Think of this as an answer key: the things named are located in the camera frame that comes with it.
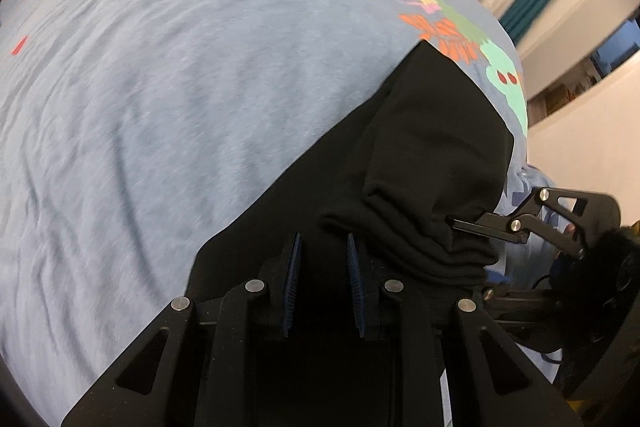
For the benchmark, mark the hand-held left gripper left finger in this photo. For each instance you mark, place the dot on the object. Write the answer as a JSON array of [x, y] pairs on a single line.
[[292, 287]]

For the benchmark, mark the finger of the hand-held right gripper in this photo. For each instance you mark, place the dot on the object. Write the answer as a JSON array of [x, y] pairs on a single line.
[[520, 307], [500, 223]]

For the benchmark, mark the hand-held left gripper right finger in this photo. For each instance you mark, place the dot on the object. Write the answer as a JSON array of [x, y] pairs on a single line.
[[356, 287]]

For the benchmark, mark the black pants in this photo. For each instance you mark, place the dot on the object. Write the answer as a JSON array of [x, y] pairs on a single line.
[[425, 132]]

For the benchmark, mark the yellow cloth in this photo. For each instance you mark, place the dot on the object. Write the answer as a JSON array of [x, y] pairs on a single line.
[[575, 409]]

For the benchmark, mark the blue printed blanket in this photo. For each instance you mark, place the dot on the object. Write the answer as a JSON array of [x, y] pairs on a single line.
[[150, 107]]

